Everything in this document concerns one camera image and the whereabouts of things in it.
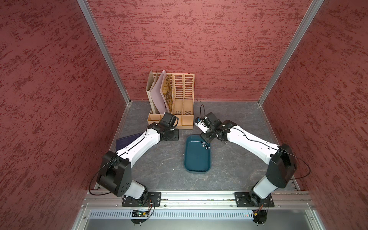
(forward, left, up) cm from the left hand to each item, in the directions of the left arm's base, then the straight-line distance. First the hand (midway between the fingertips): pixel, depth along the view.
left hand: (174, 138), depth 86 cm
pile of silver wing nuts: (-1, -21, -9) cm, 23 cm away
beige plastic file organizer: (+43, -4, -7) cm, 44 cm away
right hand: (0, -19, +2) cm, 19 cm away
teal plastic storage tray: (-8, -15, -11) cm, 20 cm away
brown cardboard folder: (+29, +16, +19) cm, 38 cm away
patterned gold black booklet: (+34, +7, +8) cm, 36 cm away
